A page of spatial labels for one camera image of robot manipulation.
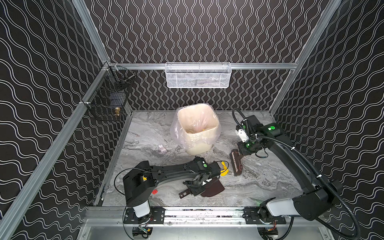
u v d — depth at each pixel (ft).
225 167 2.95
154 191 2.67
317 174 1.35
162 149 3.20
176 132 2.67
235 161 2.81
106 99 3.05
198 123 3.05
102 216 2.51
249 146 2.07
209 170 1.85
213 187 2.27
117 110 2.71
